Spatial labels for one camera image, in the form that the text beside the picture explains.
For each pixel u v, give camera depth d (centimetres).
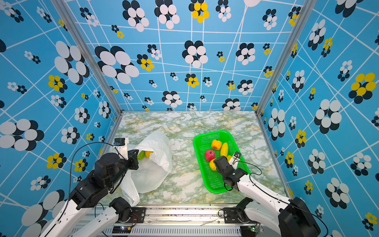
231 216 73
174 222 72
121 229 72
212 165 85
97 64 93
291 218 40
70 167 75
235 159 72
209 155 89
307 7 68
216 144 95
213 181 85
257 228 69
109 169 47
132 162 59
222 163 65
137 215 72
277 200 45
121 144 56
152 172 87
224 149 94
